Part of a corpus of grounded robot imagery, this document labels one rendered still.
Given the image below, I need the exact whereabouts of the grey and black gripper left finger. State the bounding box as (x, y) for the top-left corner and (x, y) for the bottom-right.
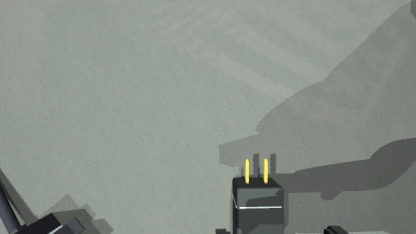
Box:
(216, 229), (231, 234)

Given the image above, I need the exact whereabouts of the black charger with two brass prongs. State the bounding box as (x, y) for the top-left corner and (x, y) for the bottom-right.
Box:
(232, 159), (284, 234)

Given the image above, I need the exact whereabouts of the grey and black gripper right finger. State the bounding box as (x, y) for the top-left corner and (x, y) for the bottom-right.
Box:
(324, 226), (349, 234)

